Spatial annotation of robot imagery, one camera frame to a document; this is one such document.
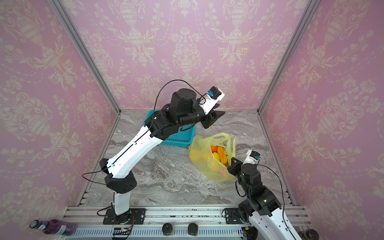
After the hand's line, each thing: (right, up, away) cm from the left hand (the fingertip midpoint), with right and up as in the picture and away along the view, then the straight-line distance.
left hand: (221, 110), depth 59 cm
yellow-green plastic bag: (-6, -26, +25) cm, 37 cm away
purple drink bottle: (-71, -50, +6) cm, 88 cm away
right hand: (+8, -23, +16) cm, 29 cm away
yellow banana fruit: (+2, -25, +33) cm, 42 cm away
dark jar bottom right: (+36, -51, +3) cm, 63 cm away
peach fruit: (+6, -26, +33) cm, 42 cm away
